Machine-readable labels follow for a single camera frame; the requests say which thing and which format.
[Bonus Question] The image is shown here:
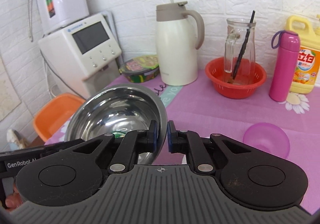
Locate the stainless steel bowl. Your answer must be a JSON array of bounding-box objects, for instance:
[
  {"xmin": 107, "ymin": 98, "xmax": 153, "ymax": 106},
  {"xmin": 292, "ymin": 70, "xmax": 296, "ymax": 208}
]
[{"xmin": 65, "ymin": 83, "xmax": 168, "ymax": 164}]

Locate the purple plastic bowl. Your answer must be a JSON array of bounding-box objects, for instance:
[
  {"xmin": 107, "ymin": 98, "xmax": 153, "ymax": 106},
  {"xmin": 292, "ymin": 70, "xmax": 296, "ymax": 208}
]
[{"xmin": 242, "ymin": 123, "xmax": 290, "ymax": 159}]

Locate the person's hand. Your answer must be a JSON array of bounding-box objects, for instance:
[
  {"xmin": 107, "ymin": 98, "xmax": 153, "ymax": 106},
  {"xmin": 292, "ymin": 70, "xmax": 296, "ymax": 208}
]
[{"xmin": 5, "ymin": 183, "xmax": 23, "ymax": 212}]

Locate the orange plastic stool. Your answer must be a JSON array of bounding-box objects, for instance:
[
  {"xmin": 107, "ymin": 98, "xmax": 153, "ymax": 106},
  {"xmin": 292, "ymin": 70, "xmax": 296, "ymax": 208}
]
[{"xmin": 33, "ymin": 93, "xmax": 85, "ymax": 142}]

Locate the green instant noodle bowl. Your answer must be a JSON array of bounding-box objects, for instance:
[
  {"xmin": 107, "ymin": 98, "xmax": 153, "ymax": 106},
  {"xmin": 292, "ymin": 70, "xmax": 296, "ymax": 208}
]
[{"xmin": 119, "ymin": 55, "xmax": 159, "ymax": 83}]

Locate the red plastic basket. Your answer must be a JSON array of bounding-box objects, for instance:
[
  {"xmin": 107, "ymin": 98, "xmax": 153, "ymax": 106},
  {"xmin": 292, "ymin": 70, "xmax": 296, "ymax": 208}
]
[{"xmin": 205, "ymin": 57, "xmax": 266, "ymax": 99}]

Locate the white countertop water dispenser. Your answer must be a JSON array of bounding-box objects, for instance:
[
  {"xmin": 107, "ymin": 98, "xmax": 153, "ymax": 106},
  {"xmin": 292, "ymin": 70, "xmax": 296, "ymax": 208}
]
[{"xmin": 39, "ymin": 11, "xmax": 123, "ymax": 99}]

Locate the pink floral tablecloth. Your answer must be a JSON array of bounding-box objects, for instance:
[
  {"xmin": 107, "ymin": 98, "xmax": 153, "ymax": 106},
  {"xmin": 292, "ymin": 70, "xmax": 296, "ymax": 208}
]
[{"xmin": 44, "ymin": 68, "xmax": 320, "ymax": 215}]

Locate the cream thermos jug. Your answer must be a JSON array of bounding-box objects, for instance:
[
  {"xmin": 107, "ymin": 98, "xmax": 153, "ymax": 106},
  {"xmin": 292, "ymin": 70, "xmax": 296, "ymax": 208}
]
[{"xmin": 155, "ymin": 1, "xmax": 205, "ymax": 86}]

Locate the black stirring stick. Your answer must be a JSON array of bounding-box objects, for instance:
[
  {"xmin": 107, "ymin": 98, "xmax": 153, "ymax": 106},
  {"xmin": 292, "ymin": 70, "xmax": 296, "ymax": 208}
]
[{"xmin": 232, "ymin": 10, "xmax": 255, "ymax": 81}]

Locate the glass pitcher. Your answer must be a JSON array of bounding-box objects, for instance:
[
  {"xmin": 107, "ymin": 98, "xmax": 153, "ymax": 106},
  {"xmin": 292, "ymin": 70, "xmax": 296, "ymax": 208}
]
[{"xmin": 223, "ymin": 18, "xmax": 256, "ymax": 77}]

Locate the yellow detergent bottle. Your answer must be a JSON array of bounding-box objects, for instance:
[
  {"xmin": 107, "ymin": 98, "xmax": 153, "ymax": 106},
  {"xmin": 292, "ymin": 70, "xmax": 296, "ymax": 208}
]
[{"xmin": 285, "ymin": 15, "xmax": 320, "ymax": 94}]

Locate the pink thermos bottle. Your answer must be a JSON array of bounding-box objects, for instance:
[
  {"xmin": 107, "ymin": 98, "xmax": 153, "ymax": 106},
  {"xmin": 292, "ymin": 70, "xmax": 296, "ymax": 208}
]
[{"xmin": 269, "ymin": 30, "xmax": 300, "ymax": 102}]

